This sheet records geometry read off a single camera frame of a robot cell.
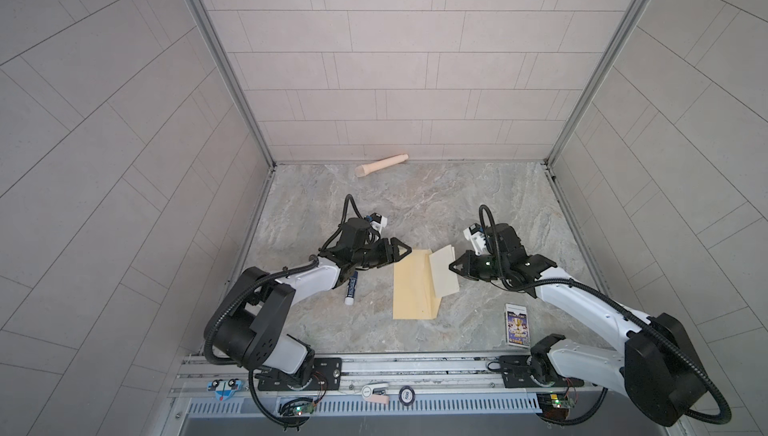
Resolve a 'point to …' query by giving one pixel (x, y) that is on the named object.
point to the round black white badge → (406, 395)
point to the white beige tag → (376, 391)
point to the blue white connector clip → (223, 389)
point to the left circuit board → (304, 409)
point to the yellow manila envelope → (414, 293)
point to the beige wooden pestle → (364, 169)
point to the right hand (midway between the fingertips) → (448, 269)
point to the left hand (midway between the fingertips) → (412, 251)
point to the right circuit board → (555, 405)
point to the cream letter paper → (445, 280)
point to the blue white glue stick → (349, 300)
